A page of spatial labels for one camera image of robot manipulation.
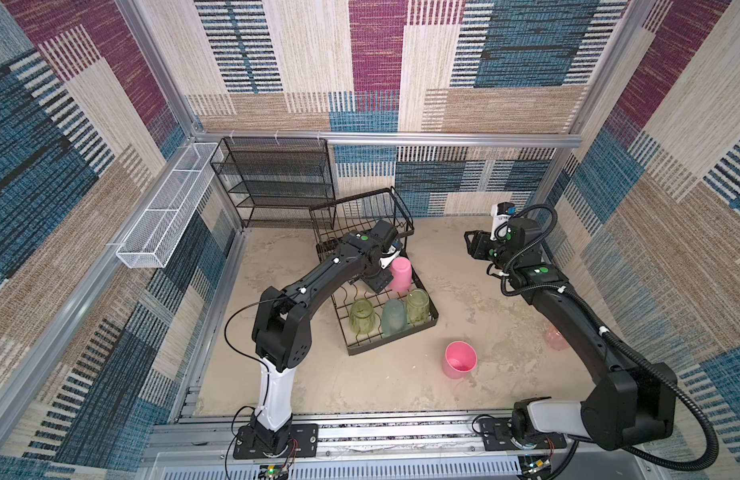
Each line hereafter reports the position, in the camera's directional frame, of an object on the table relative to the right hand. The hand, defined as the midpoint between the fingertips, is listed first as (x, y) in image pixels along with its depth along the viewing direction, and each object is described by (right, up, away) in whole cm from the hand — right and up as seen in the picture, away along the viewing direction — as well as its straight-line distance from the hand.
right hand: (473, 237), depth 82 cm
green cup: (-30, -22, +1) cm, 37 cm away
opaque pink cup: (-3, -34, +3) cm, 34 cm away
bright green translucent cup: (-14, -19, +6) cm, 24 cm away
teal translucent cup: (-21, -22, +2) cm, 31 cm away
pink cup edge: (-18, -12, +10) cm, 24 cm away
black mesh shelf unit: (-61, +22, +27) cm, 70 cm away
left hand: (-27, -10, +7) cm, 29 cm away
